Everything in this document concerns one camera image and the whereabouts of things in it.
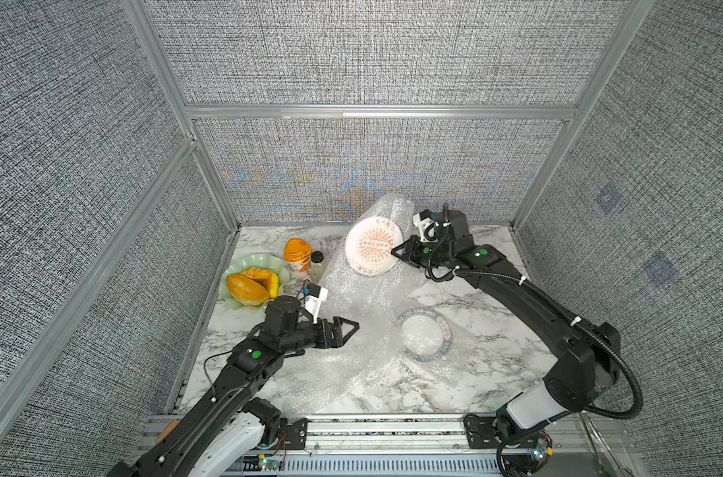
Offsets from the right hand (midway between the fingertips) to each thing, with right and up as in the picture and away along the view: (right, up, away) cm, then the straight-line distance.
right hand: (390, 244), depth 76 cm
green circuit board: (-31, -52, -6) cm, 61 cm away
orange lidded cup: (-29, -2, +22) cm, 36 cm away
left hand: (-10, -20, -4) cm, 23 cm away
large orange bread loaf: (-42, -14, +14) cm, 47 cm away
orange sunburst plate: (-5, 0, +4) cm, 6 cm away
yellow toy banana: (-36, -13, +21) cm, 43 cm away
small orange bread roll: (-41, -9, +19) cm, 46 cm away
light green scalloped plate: (-43, -5, +26) cm, 51 cm away
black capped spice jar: (-22, -7, +22) cm, 32 cm away
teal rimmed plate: (+11, -27, +12) cm, 32 cm away
